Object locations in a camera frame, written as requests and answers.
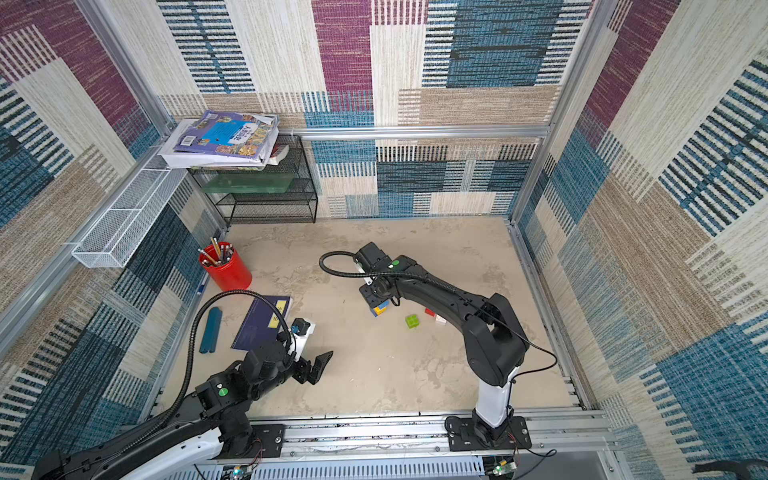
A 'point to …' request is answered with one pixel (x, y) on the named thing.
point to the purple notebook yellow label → (263, 323)
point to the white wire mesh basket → (122, 232)
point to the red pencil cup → (225, 267)
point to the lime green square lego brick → (412, 321)
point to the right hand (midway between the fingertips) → (383, 296)
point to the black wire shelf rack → (278, 193)
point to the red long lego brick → (430, 312)
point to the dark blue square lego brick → (375, 313)
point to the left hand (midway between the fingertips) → (319, 344)
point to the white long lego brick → (440, 320)
